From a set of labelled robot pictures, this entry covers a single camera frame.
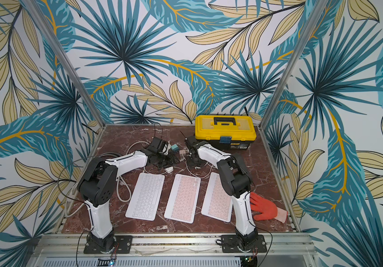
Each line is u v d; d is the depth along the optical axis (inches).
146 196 33.9
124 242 28.9
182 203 33.7
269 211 32.1
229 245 28.3
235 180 21.7
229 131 37.3
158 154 31.2
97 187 19.9
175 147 41.4
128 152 40.9
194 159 33.5
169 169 37.4
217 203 33.8
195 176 37.4
